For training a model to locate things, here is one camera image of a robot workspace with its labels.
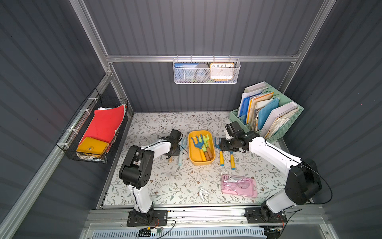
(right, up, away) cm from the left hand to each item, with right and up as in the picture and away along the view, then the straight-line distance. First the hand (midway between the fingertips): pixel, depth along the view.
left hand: (170, 150), depth 98 cm
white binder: (+62, +24, -13) cm, 68 cm away
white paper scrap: (+20, -19, -17) cm, 32 cm away
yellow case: (-29, +8, -33) cm, 45 cm away
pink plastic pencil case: (+42, -17, -15) cm, 48 cm away
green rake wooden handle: (0, -5, -5) cm, 7 cm away
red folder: (-30, +17, -24) cm, 42 cm away
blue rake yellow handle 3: (+19, +4, +2) cm, 20 cm away
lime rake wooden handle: (+24, +7, +5) cm, 25 cm away
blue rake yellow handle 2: (+40, -6, -5) cm, 41 cm away
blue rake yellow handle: (+34, -3, -2) cm, 34 cm away
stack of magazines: (+55, +28, -5) cm, 62 cm away
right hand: (+34, +6, -11) cm, 36 cm away
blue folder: (+50, +29, +4) cm, 58 cm away
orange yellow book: (+54, +29, +1) cm, 62 cm away
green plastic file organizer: (+65, +17, -13) cm, 68 cm away
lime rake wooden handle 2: (+23, +1, +1) cm, 23 cm away
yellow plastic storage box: (+16, -2, -1) cm, 16 cm away
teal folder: (+60, +26, -6) cm, 66 cm away
